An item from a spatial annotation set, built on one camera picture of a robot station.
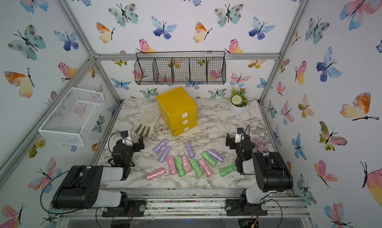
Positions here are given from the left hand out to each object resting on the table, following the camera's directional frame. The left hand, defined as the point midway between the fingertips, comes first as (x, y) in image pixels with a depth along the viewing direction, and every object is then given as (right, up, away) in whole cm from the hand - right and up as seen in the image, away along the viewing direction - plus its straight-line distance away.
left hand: (135, 134), depth 90 cm
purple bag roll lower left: (+17, -12, +1) cm, 21 cm away
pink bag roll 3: (+31, -17, -4) cm, 36 cm away
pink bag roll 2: (+22, -15, -4) cm, 27 cm away
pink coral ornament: (+73, -5, -5) cm, 73 cm away
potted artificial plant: (+65, +20, +9) cm, 68 cm away
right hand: (+62, +2, +1) cm, 62 cm away
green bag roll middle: (+36, -17, -5) cm, 40 cm away
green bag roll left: (+28, -20, -6) cm, 35 cm away
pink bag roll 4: (+41, -17, -4) cm, 45 cm away
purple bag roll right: (+48, -13, -1) cm, 50 cm away
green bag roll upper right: (+46, -16, -3) cm, 49 cm away
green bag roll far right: (+54, -19, -6) cm, 57 cm away
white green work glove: (+1, +5, +15) cm, 16 cm away
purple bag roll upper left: (+14, -8, +4) cm, 16 cm away
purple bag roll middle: (+33, -10, +3) cm, 34 cm away
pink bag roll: (+14, -21, -7) cm, 26 cm away
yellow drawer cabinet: (+26, +14, -4) cm, 30 cm away
